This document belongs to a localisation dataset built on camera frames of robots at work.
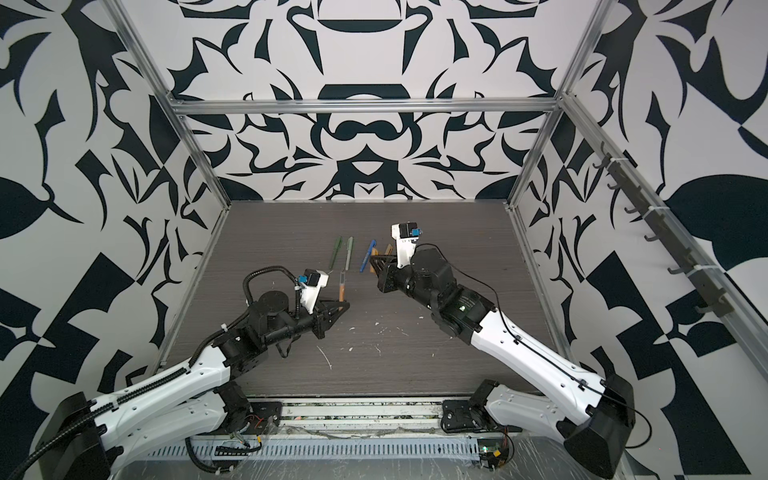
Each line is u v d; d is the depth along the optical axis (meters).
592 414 0.39
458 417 0.74
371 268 0.69
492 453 0.71
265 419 0.73
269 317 0.56
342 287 0.71
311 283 0.64
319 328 0.65
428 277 0.50
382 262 0.70
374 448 0.65
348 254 1.05
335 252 1.05
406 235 0.59
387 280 0.60
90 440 0.40
